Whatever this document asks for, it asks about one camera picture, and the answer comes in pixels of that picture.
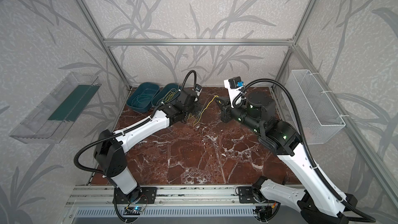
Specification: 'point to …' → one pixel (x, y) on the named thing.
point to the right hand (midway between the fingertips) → (217, 93)
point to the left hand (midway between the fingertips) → (198, 95)
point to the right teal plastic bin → (167, 93)
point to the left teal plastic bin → (139, 89)
